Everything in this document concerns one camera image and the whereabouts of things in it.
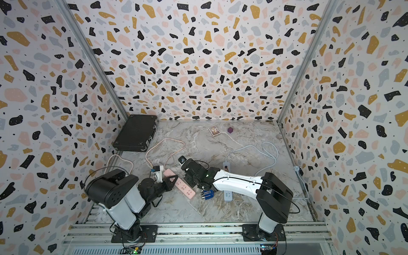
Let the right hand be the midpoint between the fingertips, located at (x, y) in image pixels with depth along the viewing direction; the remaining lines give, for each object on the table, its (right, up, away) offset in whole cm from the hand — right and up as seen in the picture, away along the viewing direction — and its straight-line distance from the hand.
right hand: (189, 173), depth 83 cm
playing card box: (+12, +23, +32) cm, 41 cm away
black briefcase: (-40, +21, +24) cm, 51 cm away
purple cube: (+24, +24, +34) cm, 48 cm away
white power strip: (+20, -12, +1) cm, 23 cm away
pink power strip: (-6, -7, +5) cm, 11 cm away
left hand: (-6, -3, +5) cm, 8 cm away
